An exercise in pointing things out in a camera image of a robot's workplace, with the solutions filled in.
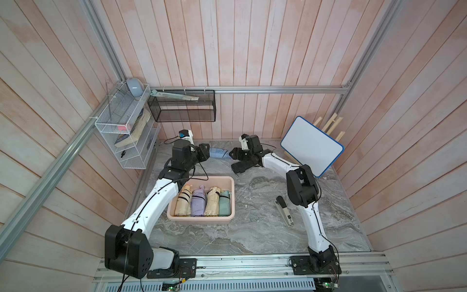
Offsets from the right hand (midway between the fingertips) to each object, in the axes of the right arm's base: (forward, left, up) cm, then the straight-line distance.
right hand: (231, 153), depth 103 cm
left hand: (-13, +11, +19) cm, 25 cm away
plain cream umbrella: (-33, +21, +2) cm, 39 cm away
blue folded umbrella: (+4, +8, -5) cm, 10 cm away
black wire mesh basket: (+21, +39, +15) cm, 47 cm away
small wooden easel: (-1, -49, +23) cm, 54 cm away
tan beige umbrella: (-31, +8, +1) cm, 32 cm away
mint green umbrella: (-30, +3, -2) cm, 30 cm away
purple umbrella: (-29, +15, -1) cm, 33 cm away
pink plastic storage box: (-22, +2, +3) cm, 22 cm away
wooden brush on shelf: (-12, +43, +25) cm, 51 cm away
